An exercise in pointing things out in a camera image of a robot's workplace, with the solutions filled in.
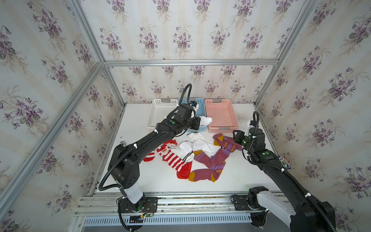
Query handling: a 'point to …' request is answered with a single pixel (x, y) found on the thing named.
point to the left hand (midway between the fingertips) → (201, 120)
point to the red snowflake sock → (171, 142)
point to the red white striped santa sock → (172, 159)
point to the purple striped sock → (217, 159)
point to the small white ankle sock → (205, 121)
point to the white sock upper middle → (208, 148)
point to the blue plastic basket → (200, 112)
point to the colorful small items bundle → (284, 162)
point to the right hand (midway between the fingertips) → (238, 132)
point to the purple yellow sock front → (212, 174)
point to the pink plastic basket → (224, 117)
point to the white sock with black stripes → (184, 150)
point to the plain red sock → (183, 174)
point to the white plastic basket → (160, 108)
